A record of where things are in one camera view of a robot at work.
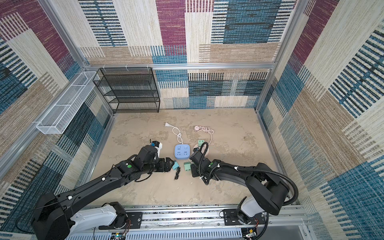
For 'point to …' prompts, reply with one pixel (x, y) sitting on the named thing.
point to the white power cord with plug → (176, 130)
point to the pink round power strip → (195, 146)
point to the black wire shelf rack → (129, 90)
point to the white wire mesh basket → (58, 117)
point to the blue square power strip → (182, 151)
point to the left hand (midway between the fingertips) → (169, 161)
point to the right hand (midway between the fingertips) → (196, 170)
